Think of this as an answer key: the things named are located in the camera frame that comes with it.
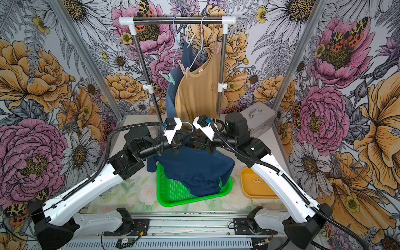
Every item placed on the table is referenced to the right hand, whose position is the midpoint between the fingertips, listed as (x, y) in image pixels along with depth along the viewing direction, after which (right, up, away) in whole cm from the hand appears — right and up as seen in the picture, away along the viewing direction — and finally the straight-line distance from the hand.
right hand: (192, 140), depth 63 cm
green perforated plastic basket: (-13, -30, +22) cm, 40 cm away
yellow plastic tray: (+32, -27, +24) cm, 48 cm away
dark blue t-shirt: (-1, -17, +18) cm, 25 cm away
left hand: (0, +2, -1) cm, 2 cm away
